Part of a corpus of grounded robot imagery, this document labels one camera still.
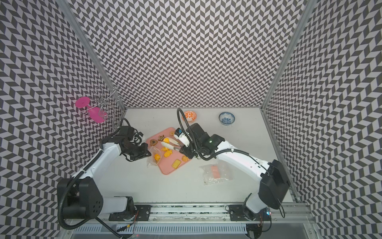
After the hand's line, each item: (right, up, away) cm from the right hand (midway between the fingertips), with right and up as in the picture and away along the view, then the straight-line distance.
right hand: (184, 150), depth 77 cm
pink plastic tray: (-9, -8, +14) cm, 19 cm away
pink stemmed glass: (-53, +19, +10) cm, 57 cm away
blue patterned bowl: (+28, +18, +31) cm, 46 cm away
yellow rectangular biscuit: (-6, -10, +12) cm, 17 cm away
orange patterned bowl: (+2, +19, +32) cm, 38 cm away
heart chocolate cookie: (-23, +1, +20) cm, 30 cm away
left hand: (-20, -4, +6) cm, 21 cm away
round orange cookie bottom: (-1, -8, +14) cm, 16 cm away
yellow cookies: (-18, -6, +12) cm, 22 cm away
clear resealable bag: (-19, -7, +6) cm, 21 cm away
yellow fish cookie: (-12, -5, +16) cm, 21 cm away
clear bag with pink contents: (+18, -15, +7) cm, 24 cm away
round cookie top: (-11, +7, +25) cm, 28 cm away
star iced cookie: (-18, +4, +23) cm, 29 cm away
